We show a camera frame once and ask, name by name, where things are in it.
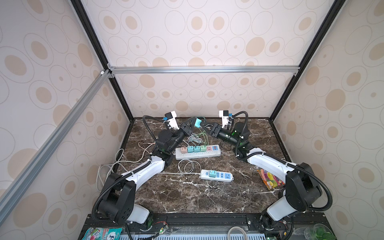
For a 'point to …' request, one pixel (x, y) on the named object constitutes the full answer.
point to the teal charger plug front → (190, 149)
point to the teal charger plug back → (197, 123)
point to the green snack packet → (98, 233)
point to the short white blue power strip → (221, 176)
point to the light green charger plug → (203, 148)
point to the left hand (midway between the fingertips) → (198, 117)
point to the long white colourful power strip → (211, 151)
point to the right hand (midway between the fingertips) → (202, 126)
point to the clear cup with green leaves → (319, 231)
